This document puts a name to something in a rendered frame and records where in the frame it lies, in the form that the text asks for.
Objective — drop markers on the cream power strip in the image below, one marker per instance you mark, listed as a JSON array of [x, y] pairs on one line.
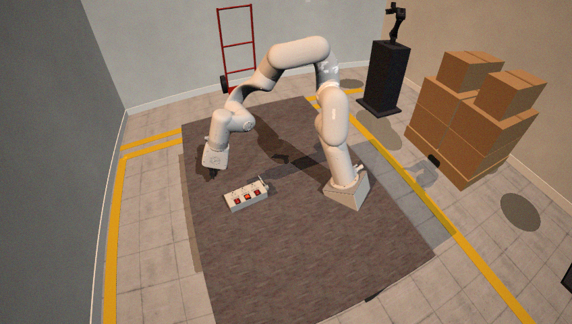
[[247, 195]]

